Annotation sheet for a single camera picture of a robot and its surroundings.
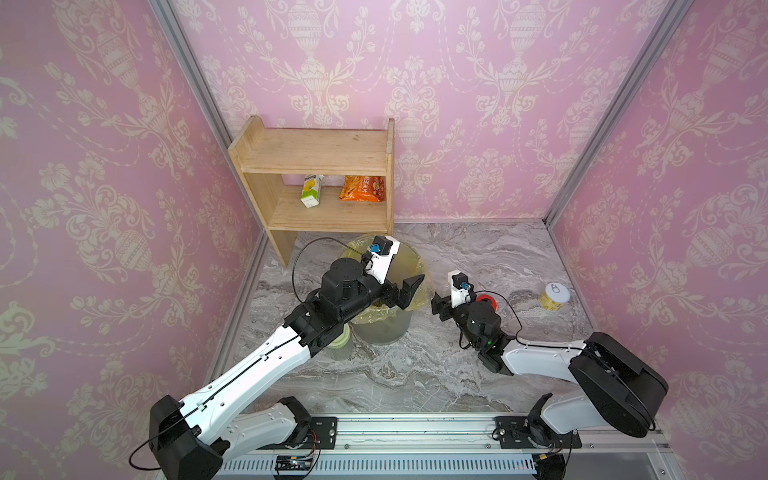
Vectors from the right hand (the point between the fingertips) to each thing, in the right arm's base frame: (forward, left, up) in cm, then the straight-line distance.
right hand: (443, 282), depth 84 cm
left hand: (-6, +11, +16) cm, 20 cm away
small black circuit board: (-38, +41, -18) cm, 59 cm away
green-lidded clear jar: (-16, +28, -4) cm, 33 cm away
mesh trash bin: (-11, +17, -1) cm, 20 cm away
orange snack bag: (+31, +22, +10) cm, 39 cm away
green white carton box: (+30, +39, +11) cm, 50 cm away
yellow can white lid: (+1, -37, -12) cm, 39 cm away
